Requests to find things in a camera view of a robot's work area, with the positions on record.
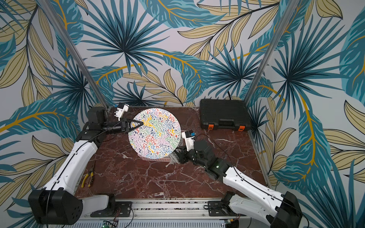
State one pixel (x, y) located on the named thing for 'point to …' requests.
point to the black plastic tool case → (224, 114)
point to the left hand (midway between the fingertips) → (141, 126)
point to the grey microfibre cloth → (174, 157)
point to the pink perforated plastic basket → (167, 159)
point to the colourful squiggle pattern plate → (159, 136)
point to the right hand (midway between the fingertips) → (173, 148)
